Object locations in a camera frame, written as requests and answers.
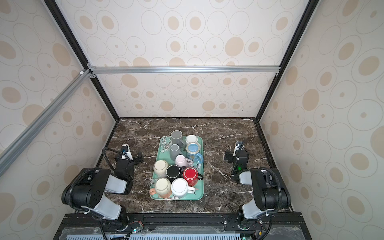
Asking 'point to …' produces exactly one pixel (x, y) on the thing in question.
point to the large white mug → (180, 188)
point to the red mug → (192, 176)
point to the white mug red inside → (191, 139)
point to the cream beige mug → (160, 167)
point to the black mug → (174, 171)
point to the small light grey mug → (174, 151)
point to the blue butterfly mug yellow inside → (192, 151)
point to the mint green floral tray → (163, 153)
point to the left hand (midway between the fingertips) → (134, 147)
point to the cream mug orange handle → (162, 188)
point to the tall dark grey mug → (176, 137)
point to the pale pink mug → (181, 160)
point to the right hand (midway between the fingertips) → (242, 150)
